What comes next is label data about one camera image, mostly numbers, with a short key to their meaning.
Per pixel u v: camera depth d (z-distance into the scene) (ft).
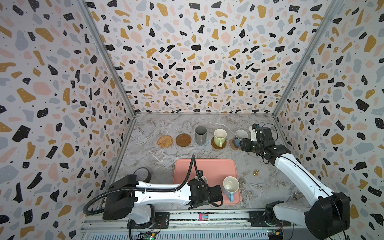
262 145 2.06
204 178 2.56
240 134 3.38
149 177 2.83
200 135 3.11
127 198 1.28
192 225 2.40
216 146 3.30
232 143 3.40
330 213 1.30
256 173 2.90
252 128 2.51
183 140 3.47
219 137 3.12
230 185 2.71
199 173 2.26
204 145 3.35
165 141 3.40
